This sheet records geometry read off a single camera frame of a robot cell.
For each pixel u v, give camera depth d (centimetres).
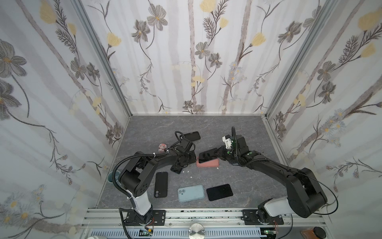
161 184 88
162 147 98
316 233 62
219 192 82
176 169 91
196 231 58
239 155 68
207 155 101
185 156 74
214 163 88
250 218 73
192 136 108
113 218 76
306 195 43
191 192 82
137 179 47
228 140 81
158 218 74
